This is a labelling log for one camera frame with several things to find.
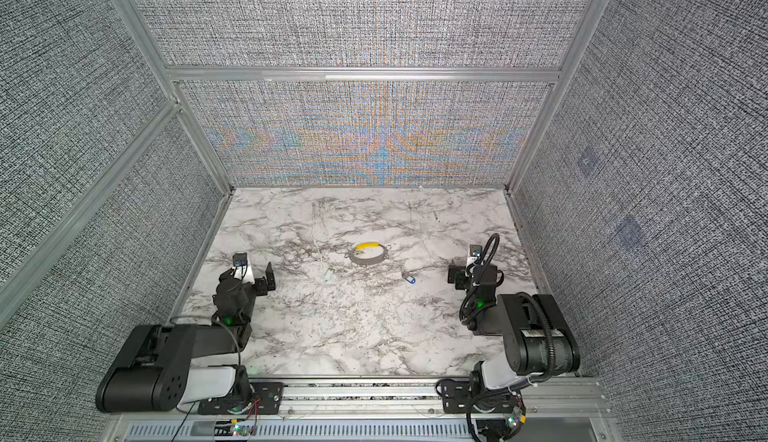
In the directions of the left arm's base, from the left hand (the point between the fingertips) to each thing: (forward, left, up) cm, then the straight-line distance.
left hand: (253, 266), depth 89 cm
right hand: (0, -66, -2) cm, 66 cm away
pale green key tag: (-1, -22, -7) cm, 23 cm away
